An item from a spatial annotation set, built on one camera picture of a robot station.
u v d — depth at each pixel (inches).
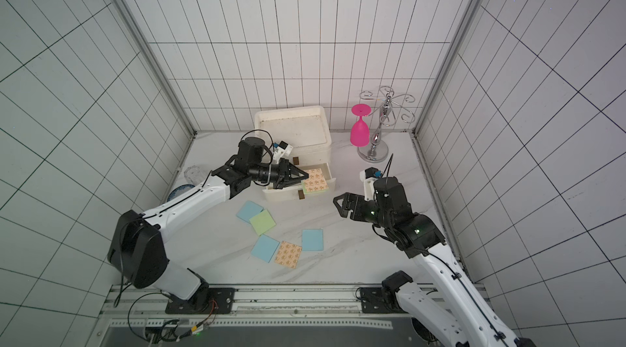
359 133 38.4
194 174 37.3
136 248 16.7
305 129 34.9
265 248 33.1
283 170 26.9
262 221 35.5
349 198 24.0
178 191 37.0
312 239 33.6
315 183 29.0
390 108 35.7
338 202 26.2
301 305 28.6
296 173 29.1
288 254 32.2
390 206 19.5
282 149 29.2
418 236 18.2
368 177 24.9
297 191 32.9
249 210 36.0
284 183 27.4
